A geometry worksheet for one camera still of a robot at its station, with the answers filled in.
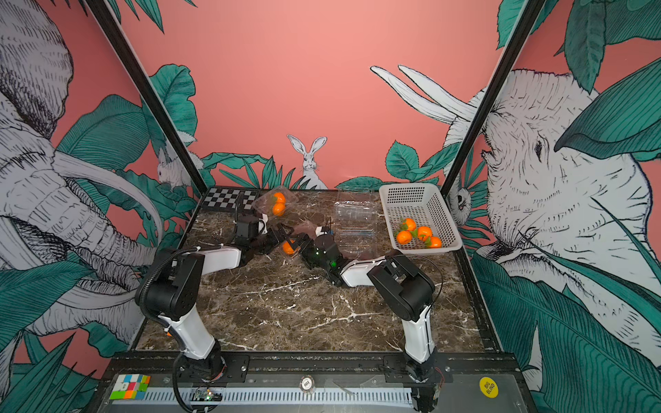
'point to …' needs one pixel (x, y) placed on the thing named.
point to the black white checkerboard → (226, 198)
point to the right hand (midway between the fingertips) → (288, 243)
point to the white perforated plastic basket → (419, 218)
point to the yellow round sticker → (489, 387)
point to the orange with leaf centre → (423, 232)
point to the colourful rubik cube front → (131, 386)
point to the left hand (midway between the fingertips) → (291, 230)
